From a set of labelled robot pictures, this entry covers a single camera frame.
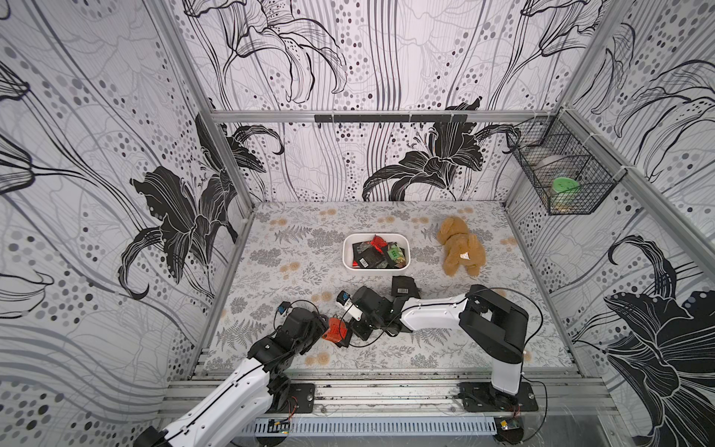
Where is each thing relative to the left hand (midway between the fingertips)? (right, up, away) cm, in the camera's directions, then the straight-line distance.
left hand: (328, 328), depth 84 cm
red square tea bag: (+17, +26, +14) cm, 34 cm away
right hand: (+8, +1, +4) cm, 9 cm away
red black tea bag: (+3, -1, -1) cm, 3 cm away
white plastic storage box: (+6, +27, +17) cm, 32 cm away
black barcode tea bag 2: (+25, +11, +11) cm, 30 cm away
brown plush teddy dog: (+43, +25, +5) cm, 50 cm away
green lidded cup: (+70, +41, -5) cm, 81 cm away
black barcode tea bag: (+13, +21, +14) cm, 28 cm away
